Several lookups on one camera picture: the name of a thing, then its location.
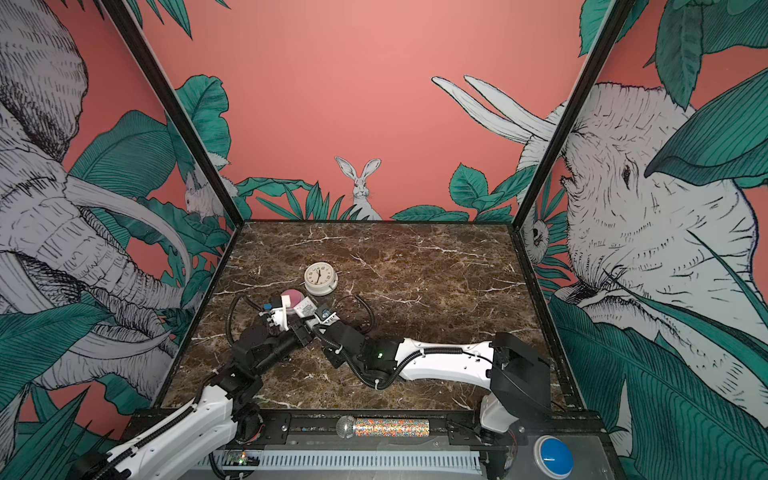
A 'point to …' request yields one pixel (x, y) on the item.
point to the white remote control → (305, 308)
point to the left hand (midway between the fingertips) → (325, 314)
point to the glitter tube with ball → (348, 427)
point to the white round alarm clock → (320, 278)
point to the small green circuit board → (239, 458)
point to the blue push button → (553, 456)
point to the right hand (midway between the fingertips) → (322, 334)
